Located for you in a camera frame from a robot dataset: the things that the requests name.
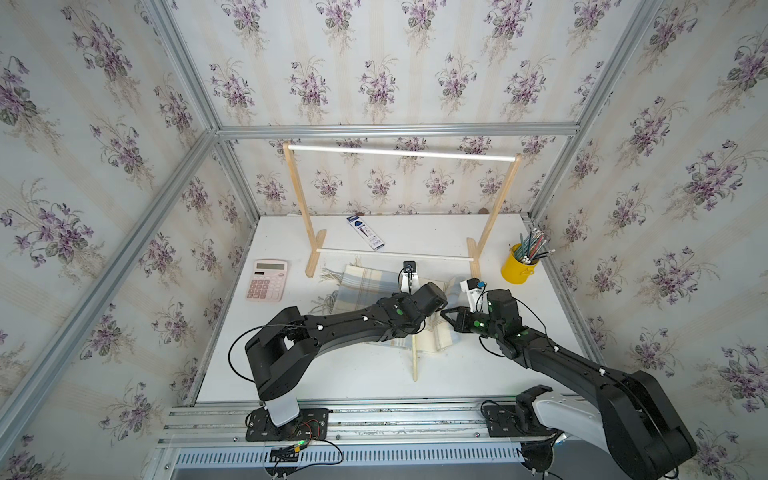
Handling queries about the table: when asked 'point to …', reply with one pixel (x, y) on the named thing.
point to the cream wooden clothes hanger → (414, 357)
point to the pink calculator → (267, 280)
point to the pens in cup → (532, 247)
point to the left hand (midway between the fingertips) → (425, 299)
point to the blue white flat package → (366, 232)
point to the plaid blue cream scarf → (360, 285)
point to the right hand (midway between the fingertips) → (445, 314)
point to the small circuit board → (286, 454)
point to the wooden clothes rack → (316, 236)
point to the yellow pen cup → (512, 270)
